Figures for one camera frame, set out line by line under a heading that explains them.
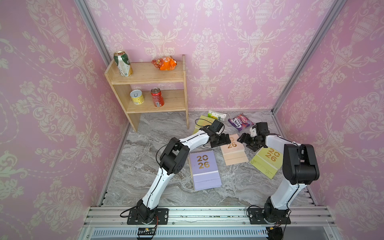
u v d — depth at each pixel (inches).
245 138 35.2
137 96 36.2
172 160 23.3
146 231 28.7
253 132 36.0
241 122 43.0
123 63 28.2
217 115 44.4
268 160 36.1
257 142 30.0
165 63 29.9
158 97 34.4
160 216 29.4
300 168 19.4
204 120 36.3
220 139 35.2
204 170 33.8
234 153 38.2
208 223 29.2
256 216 28.9
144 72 32.3
